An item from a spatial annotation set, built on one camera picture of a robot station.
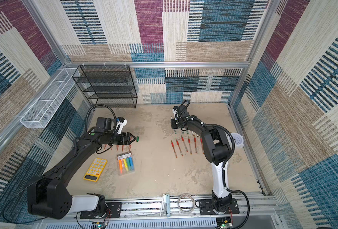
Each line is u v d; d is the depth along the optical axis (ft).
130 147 3.17
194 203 2.44
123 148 3.16
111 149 2.34
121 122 2.50
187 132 3.37
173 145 3.17
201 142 1.89
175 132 3.26
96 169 2.83
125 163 2.91
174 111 3.08
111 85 3.56
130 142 2.49
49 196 1.31
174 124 2.95
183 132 3.37
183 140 3.26
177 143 3.22
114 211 2.41
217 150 1.82
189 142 3.24
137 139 3.01
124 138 2.39
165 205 2.41
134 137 2.63
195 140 3.26
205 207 2.40
